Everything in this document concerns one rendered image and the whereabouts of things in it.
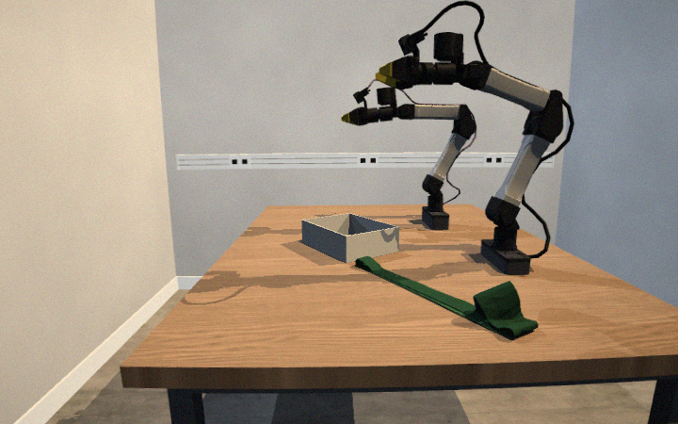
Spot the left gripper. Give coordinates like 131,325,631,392
376,56,434,90

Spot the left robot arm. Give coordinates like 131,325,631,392
433,32,563,262

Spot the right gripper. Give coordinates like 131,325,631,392
341,106,379,126

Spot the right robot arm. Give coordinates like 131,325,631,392
377,88,476,218

